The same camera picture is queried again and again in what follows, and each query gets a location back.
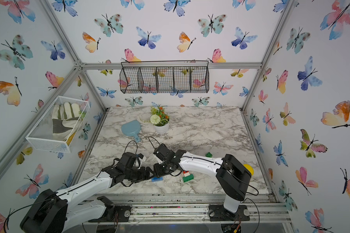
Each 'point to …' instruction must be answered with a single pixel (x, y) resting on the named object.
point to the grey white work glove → (65, 117)
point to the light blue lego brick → (155, 179)
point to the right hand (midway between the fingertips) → (156, 173)
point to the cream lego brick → (186, 174)
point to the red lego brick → (185, 172)
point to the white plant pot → (162, 129)
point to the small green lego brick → (208, 154)
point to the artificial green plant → (158, 117)
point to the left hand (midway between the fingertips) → (153, 175)
